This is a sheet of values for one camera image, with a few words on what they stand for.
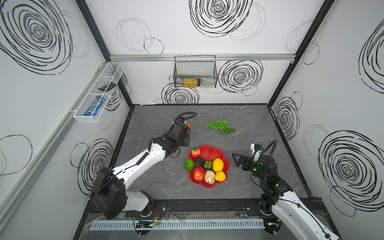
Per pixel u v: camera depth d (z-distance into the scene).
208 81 0.87
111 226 0.69
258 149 0.72
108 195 0.40
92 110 0.69
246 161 0.71
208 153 0.91
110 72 0.91
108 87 0.76
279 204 0.57
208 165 0.82
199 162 0.84
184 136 0.64
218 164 0.84
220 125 1.03
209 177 0.77
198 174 0.77
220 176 0.77
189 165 0.81
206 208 0.75
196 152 0.86
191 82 0.89
